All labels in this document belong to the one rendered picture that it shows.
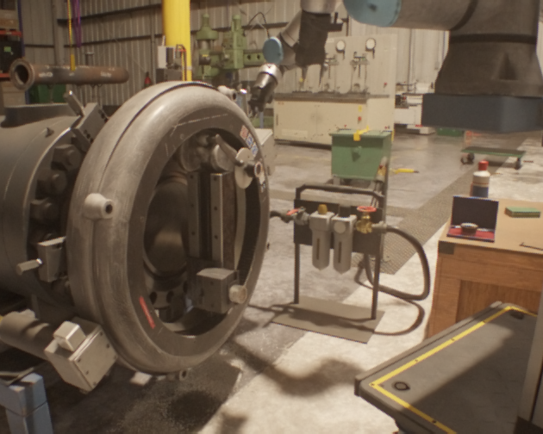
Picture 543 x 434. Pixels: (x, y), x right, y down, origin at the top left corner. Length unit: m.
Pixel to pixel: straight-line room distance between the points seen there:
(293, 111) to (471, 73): 7.07
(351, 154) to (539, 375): 3.62
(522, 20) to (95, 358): 1.00
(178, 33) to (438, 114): 4.18
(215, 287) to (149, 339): 0.22
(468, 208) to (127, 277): 1.27
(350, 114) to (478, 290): 5.66
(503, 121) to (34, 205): 1.05
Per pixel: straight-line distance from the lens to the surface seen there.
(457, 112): 0.86
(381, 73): 7.68
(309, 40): 1.28
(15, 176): 1.35
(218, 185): 1.23
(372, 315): 2.12
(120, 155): 1.01
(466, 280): 1.74
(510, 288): 1.76
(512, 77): 0.86
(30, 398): 1.41
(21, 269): 1.01
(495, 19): 0.87
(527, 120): 0.90
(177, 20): 4.93
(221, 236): 1.26
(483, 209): 1.86
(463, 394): 1.17
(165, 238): 1.48
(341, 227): 1.91
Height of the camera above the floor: 0.97
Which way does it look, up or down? 15 degrees down
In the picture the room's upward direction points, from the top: straight up
